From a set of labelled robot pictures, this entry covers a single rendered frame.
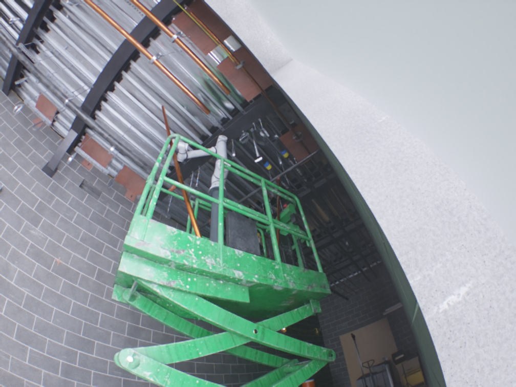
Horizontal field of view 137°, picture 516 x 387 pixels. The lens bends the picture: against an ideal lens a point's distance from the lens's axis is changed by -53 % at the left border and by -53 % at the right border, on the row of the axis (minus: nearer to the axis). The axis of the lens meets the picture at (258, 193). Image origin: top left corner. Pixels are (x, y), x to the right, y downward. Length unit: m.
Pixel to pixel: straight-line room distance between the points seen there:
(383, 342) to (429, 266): 7.89
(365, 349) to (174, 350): 7.60
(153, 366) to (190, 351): 0.23
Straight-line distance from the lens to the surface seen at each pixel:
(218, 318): 1.22
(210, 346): 1.22
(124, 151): 2.67
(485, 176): 0.39
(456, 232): 0.41
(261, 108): 2.88
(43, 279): 3.13
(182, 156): 2.59
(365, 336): 8.34
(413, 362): 6.83
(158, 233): 1.16
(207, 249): 1.23
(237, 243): 1.51
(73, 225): 3.45
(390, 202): 0.44
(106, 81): 3.18
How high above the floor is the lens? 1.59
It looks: 48 degrees up
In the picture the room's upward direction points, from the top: 9 degrees counter-clockwise
